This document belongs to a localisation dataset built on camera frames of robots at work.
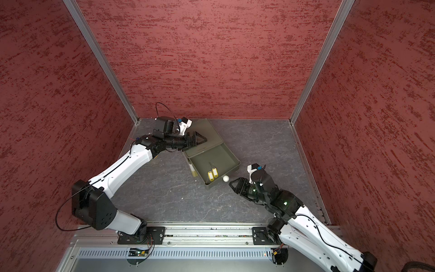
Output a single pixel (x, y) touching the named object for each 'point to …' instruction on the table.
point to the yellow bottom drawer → (194, 173)
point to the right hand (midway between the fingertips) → (231, 190)
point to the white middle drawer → (192, 168)
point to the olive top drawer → (214, 164)
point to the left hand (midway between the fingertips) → (200, 146)
